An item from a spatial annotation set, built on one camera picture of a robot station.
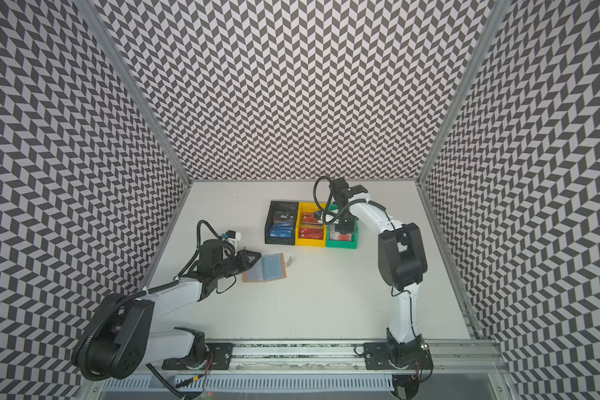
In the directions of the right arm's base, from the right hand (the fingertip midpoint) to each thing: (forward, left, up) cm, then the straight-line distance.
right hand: (349, 225), depth 94 cm
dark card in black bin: (+8, +26, -5) cm, 28 cm away
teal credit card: (-14, +29, -7) cm, 33 cm away
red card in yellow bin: (+8, +15, -6) cm, 19 cm away
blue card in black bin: (0, +26, -3) cm, 27 cm away
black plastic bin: (+13, +28, -4) cm, 31 cm away
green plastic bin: (-6, 0, -5) cm, 7 cm away
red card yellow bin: (-1, +15, -4) cm, 15 cm away
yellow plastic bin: (+10, +15, -1) cm, 18 cm away
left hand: (-13, +32, -1) cm, 35 cm away
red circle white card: (-2, +5, -4) cm, 7 cm away
